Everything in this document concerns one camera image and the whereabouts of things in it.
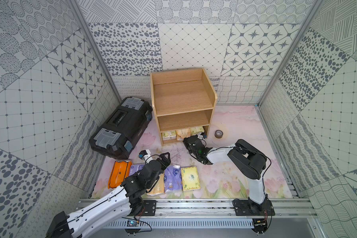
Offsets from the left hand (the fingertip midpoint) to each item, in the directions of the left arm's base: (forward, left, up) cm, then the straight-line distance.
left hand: (167, 155), depth 78 cm
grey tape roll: (+23, -33, -13) cm, 42 cm away
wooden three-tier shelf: (+25, -8, +19) cm, 32 cm away
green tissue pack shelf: (-9, -13, -9) cm, 18 cm away
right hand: (+16, -8, -9) cm, 20 cm away
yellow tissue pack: (+19, -7, -8) cm, 22 cm away
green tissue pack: (+22, -17, -8) cm, 29 cm away
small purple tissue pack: (-9, -3, -10) cm, 14 cm away
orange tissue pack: (-7, +26, -7) cm, 28 cm away
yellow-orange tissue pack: (-14, +4, -10) cm, 18 cm away
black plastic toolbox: (+11, +27, +5) cm, 30 cm away
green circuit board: (-29, +16, -16) cm, 36 cm away
